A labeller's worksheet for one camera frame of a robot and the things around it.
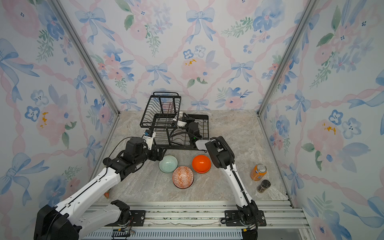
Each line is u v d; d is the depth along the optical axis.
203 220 0.75
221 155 0.67
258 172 0.79
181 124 0.94
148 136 0.69
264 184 0.75
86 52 0.86
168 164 0.90
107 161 0.87
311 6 0.69
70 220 0.40
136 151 0.60
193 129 0.85
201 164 0.88
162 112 1.10
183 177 0.85
